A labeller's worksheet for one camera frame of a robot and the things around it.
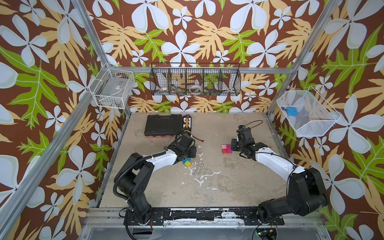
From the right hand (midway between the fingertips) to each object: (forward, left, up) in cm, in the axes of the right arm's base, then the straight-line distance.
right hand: (233, 142), depth 91 cm
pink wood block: (+2, +4, -9) cm, 10 cm away
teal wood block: (-9, +31, -8) cm, 33 cm away
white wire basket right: (+3, -40, +20) cm, 45 cm away
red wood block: (-2, +4, -8) cm, 9 cm away
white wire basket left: (+23, +72, +24) cm, 79 cm away
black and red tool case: (+20, +47, -7) cm, 51 cm away
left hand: (-1, +25, -4) cm, 25 cm away
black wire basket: (+36, +23, +22) cm, 48 cm away
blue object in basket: (+11, -34, +15) cm, 39 cm away
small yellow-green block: (-10, +28, -8) cm, 31 cm away
